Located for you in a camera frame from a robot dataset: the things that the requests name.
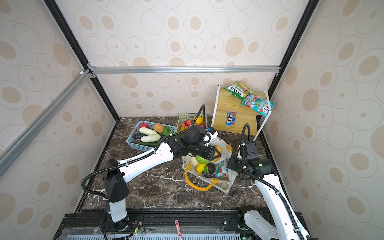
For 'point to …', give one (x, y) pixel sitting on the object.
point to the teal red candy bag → (259, 104)
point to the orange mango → (216, 154)
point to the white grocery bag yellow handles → (202, 173)
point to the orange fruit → (199, 121)
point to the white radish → (150, 138)
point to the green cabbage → (202, 160)
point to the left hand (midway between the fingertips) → (222, 154)
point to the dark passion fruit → (211, 168)
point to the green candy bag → (239, 90)
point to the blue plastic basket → (130, 140)
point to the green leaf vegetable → (166, 132)
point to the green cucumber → (149, 144)
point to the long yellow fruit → (200, 168)
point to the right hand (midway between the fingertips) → (231, 162)
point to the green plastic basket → (183, 117)
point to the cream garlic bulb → (193, 161)
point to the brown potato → (158, 127)
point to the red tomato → (144, 125)
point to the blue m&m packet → (231, 117)
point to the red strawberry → (188, 122)
